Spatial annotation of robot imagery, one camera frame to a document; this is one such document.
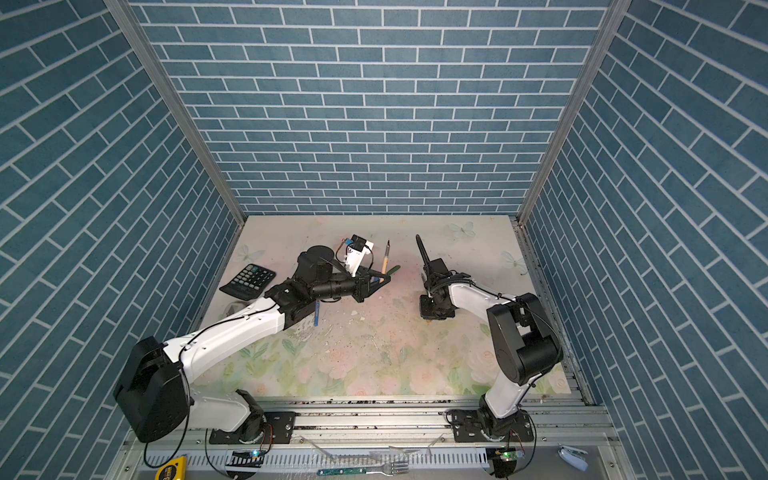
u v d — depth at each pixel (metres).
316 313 0.62
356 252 0.67
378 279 0.72
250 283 0.99
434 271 0.76
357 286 0.66
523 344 0.47
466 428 0.74
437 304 0.79
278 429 0.73
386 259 0.72
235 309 0.92
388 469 0.68
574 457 0.69
